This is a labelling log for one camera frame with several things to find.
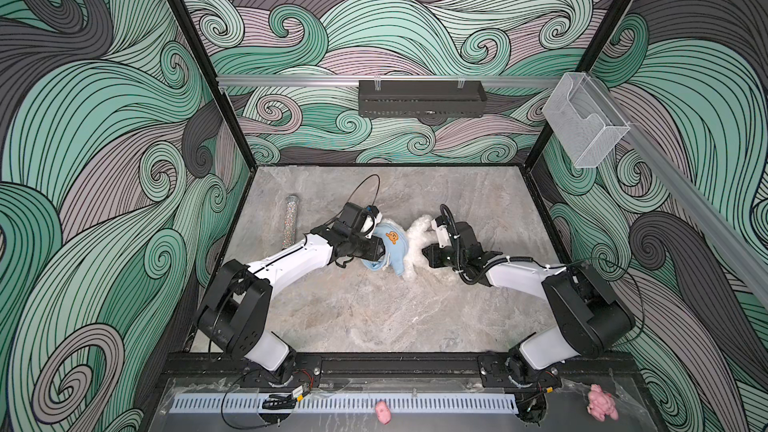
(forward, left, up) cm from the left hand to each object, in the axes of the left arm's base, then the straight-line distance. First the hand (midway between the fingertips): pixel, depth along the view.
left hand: (382, 247), depth 86 cm
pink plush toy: (-36, -50, -4) cm, 62 cm away
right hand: (+2, -13, -5) cm, 15 cm away
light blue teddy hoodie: (-1, -4, +2) cm, 4 cm away
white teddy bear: (+5, -11, -1) cm, 12 cm away
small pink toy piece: (-38, -1, -7) cm, 39 cm away
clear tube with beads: (+12, +31, -7) cm, 34 cm away
